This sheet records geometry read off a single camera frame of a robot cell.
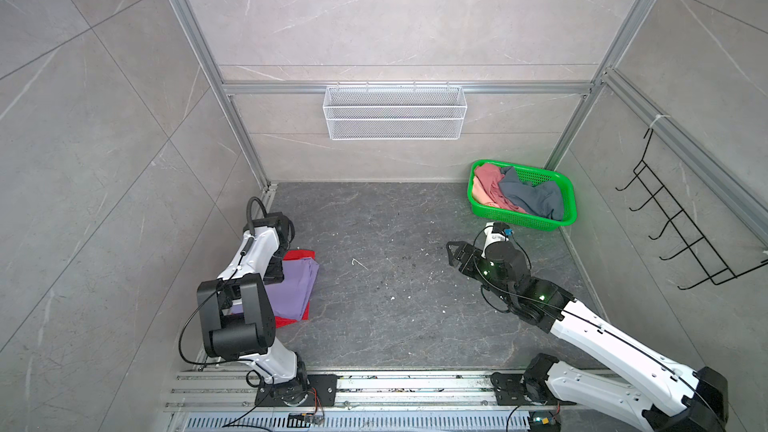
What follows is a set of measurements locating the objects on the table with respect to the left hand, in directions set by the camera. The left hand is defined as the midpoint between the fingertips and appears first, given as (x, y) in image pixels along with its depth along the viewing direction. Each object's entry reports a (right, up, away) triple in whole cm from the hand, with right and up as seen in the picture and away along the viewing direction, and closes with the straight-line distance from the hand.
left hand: (250, 274), depth 82 cm
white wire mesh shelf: (+39, +51, +19) cm, 67 cm away
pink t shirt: (+74, +26, +23) cm, 81 cm away
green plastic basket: (+93, +31, +32) cm, 103 cm away
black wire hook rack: (+105, +6, -23) cm, 108 cm away
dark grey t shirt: (+95, +21, +25) cm, 101 cm away
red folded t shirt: (+9, +3, +12) cm, 15 cm away
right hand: (+56, +8, -6) cm, 57 cm away
